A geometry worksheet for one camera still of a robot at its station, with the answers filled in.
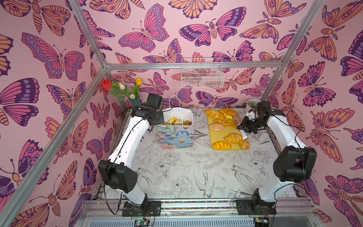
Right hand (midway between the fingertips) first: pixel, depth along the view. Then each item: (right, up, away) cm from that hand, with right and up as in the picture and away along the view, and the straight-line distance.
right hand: (235, 127), depth 86 cm
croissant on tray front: (+3, -8, +11) cm, 14 cm away
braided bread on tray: (+1, +3, +21) cm, 21 cm away
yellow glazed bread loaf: (-7, -12, +8) cm, 16 cm away
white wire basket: (-18, +36, +9) cm, 41 cm away
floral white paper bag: (-35, -2, -5) cm, 36 cm away
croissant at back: (+1, +10, +16) cm, 19 cm away
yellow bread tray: (-7, -7, +16) cm, 19 cm away
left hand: (-46, +6, -5) cm, 47 cm away
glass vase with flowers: (-74, +25, +6) cm, 79 cm away
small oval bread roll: (+9, -12, +8) cm, 17 cm away
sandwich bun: (-29, +3, +3) cm, 29 cm away
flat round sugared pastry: (-8, -1, +16) cm, 18 cm away
